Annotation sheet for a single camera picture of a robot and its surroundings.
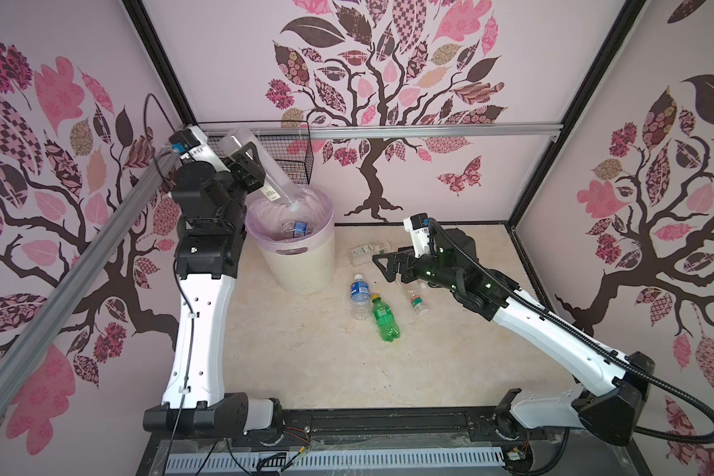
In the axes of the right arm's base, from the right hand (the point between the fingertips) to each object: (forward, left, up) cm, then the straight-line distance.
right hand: (387, 250), depth 68 cm
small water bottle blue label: (+2, +7, -30) cm, 31 cm away
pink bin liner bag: (+26, +36, -16) cm, 47 cm away
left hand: (+9, +28, +21) cm, 36 cm away
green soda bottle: (-4, 0, -28) cm, 28 cm away
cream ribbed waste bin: (+12, +25, -25) cm, 38 cm away
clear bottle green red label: (+2, -11, -30) cm, 32 cm away
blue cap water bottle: (+25, +28, -18) cm, 41 cm away
